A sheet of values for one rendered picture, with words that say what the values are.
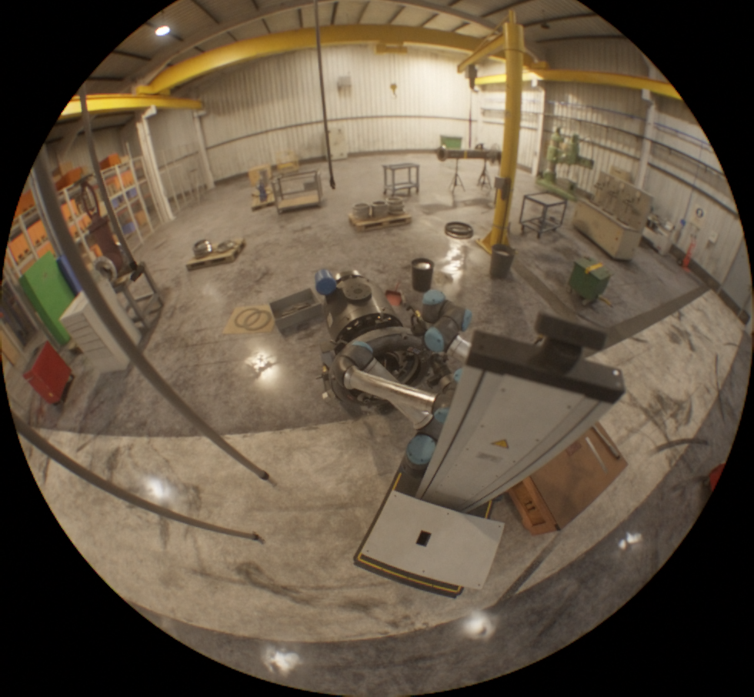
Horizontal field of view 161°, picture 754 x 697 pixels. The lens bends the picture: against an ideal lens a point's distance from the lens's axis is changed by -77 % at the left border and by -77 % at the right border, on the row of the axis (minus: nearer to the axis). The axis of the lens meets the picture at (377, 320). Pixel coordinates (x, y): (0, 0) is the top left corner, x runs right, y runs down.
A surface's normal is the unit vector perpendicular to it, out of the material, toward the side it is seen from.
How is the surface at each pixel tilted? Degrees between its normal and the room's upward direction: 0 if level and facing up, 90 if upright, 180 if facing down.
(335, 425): 0
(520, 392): 90
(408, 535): 0
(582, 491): 0
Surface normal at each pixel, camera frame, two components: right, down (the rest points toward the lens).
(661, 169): -0.98, 0.18
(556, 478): -0.05, -0.74
